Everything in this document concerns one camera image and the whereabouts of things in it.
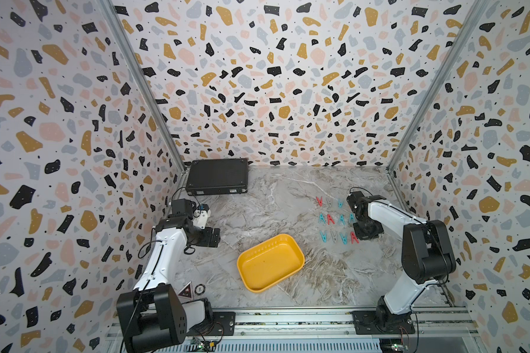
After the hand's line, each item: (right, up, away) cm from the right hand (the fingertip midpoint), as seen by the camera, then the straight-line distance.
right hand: (370, 236), depth 91 cm
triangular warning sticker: (-72, -18, -10) cm, 75 cm away
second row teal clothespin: (-18, +7, +10) cm, 22 cm away
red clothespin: (-18, +14, +18) cm, 28 cm away
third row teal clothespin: (-19, -1, +4) cm, 19 cm away
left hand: (-65, +1, -7) cm, 66 cm away
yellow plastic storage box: (-44, -11, -3) cm, 45 cm away
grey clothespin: (-13, +13, +15) cm, 24 cm away
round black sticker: (-67, -18, -10) cm, 70 cm away
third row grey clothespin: (-14, -1, +4) cm, 15 cm away
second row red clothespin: (-15, +6, +10) cm, 19 cm away
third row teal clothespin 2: (-10, -2, +4) cm, 11 cm away
